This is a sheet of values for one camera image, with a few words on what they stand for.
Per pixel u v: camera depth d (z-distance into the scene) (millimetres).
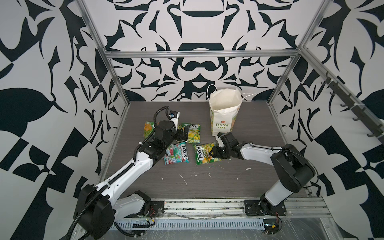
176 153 892
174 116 661
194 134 988
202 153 892
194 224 712
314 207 763
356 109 591
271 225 714
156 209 732
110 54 915
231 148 722
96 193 397
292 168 467
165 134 573
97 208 385
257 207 741
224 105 1046
